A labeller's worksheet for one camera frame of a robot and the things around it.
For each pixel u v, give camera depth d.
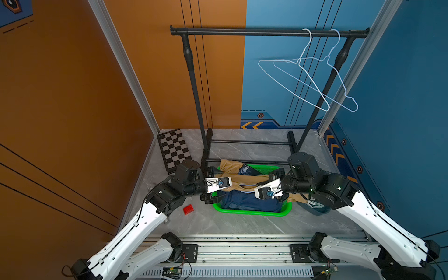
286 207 0.78
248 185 0.68
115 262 0.39
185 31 0.58
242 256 0.74
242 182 0.70
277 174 0.55
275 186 0.51
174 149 1.06
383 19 0.72
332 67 0.62
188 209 0.85
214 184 0.55
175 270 0.72
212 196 0.61
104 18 0.72
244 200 0.80
